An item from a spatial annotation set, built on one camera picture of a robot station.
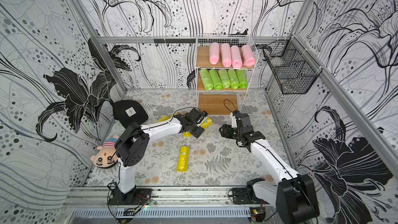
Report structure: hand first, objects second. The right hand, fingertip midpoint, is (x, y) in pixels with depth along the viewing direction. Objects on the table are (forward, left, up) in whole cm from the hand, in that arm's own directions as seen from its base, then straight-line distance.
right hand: (226, 128), depth 85 cm
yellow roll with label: (+7, +11, -7) cm, 15 cm away
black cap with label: (+14, +63, -2) cm, 65 cm away
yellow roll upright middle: (+1, +23, -8) cm, 25 cm away
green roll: (+21, +10, +17) cm, 29 cm away
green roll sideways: (+21, -9, +18) cm, 29 cm away
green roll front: (+22, -5, +18) cm, 28 cm away
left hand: (+3, +17, -8) cm, 19 cm away
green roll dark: (+21, +5, +17) cm, 27 cm away
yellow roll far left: (+13, +39, -8) cm, 42 cm away
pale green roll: (+22, 0, +18) cm, 28 cm away
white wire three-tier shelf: (+29, -2, -12) cm, 32 cm away
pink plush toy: (-15, +63, -1) cm, 64 cm away
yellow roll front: (-15, +24, -7) cm, 29 cm away
